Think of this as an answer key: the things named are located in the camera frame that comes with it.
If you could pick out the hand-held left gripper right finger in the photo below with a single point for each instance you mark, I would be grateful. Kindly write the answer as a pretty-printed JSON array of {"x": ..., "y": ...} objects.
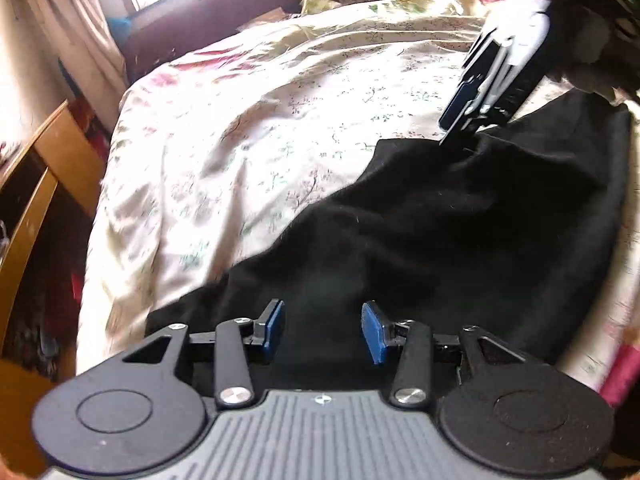
[{"x": 374, "y": 332}]

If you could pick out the wooden side cabinet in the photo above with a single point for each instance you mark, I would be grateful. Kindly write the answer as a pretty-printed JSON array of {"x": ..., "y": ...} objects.
[{"x": 55, "y": 160}]

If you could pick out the blue bag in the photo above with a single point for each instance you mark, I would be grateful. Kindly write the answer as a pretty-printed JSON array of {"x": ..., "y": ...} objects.
[{"x": 119, "y": 25}]

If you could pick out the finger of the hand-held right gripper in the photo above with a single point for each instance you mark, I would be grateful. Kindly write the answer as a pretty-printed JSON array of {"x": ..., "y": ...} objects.
[
  {"x": 492, "y": 110},
  {"x": 460, "y": 107}
]

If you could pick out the white floral bed sheet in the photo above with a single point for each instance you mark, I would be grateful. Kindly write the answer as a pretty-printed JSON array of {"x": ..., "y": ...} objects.
[{"x": 250, "y": 125}]

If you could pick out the green yellow patterned cloth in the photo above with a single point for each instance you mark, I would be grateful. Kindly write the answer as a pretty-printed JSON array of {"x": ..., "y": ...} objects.
[{"x": 322, "y": 4}]

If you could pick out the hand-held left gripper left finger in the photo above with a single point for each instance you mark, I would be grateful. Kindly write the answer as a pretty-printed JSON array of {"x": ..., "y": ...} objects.
[{"x": 272, "y": 330}]

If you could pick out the maroon headboard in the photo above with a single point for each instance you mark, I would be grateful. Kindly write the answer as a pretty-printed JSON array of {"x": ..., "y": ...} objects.
[{"x": 200, "y": 25}]

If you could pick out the red cloth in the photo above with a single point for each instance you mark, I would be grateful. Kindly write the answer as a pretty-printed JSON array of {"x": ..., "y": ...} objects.
[{"x": 90, "y": 122}]

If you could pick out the black pants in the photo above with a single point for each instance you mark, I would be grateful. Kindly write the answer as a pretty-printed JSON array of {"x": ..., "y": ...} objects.
[{"x": 425, "y": 220}]

